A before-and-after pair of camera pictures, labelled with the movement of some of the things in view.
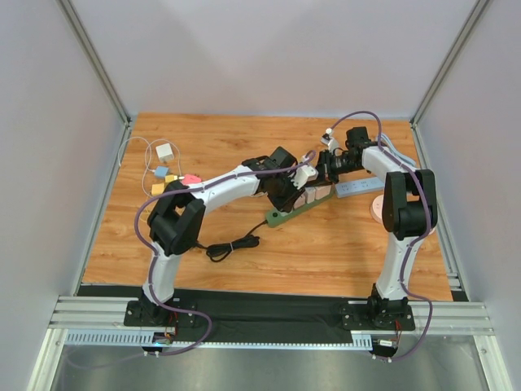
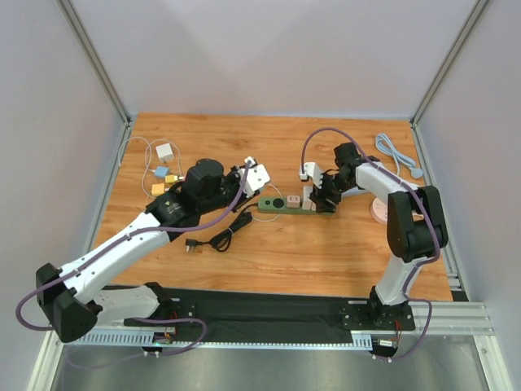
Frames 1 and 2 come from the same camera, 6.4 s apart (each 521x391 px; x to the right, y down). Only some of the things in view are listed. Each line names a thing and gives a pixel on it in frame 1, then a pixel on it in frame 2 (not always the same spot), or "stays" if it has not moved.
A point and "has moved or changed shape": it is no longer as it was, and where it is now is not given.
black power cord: x=216 y=252 to x=222 y=242
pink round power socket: x=376 y=208 stays
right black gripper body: x=323 y=166 to x=326 y=191
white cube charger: x=164 y=152 stays
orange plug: x=157 y=189 stays
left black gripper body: x=282 y=197 to x=238 y=191
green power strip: x=274 y=217 has moved or changed shape
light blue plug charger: x=160 y=171 stays
